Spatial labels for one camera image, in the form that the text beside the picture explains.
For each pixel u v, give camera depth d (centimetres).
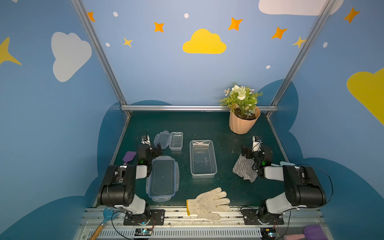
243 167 86
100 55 85
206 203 79
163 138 105
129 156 95
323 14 72
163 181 87
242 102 93
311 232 71
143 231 71
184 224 73
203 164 94
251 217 74
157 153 87
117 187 46
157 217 75
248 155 86
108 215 74
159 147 90
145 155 72
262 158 73
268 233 71
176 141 104
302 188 46
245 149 86
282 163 95
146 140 81
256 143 82
